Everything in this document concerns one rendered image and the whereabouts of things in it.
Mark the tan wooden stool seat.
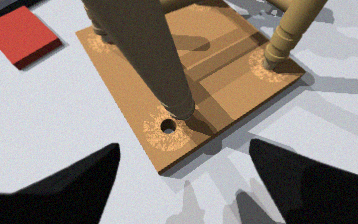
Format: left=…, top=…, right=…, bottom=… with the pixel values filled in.
left=75, top=0, right=306, bottom=176

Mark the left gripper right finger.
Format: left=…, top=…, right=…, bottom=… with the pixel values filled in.
left=249, top=139, right=358, bottom=224

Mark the red flat rectangular block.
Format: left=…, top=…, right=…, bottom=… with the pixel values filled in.
left=0, top=6, right=63, bottom=70

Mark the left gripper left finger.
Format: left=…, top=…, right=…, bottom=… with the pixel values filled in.
left=0, top=143, right=121, bottom=224

